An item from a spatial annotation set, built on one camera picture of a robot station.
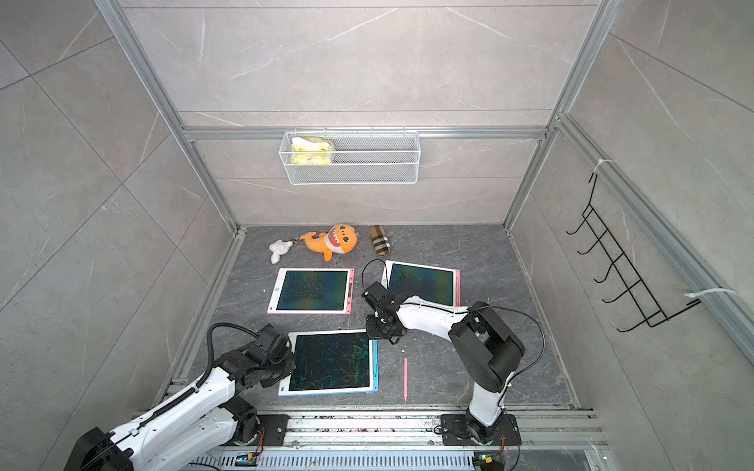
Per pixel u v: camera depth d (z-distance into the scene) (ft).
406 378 2.68
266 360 2.13
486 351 1.53
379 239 3.65
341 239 3.50
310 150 2.88
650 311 1.97
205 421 1.91
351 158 3.32
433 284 3.35
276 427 2.40
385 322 2.16
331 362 2.78
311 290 3.31
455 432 2.36
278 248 3.54
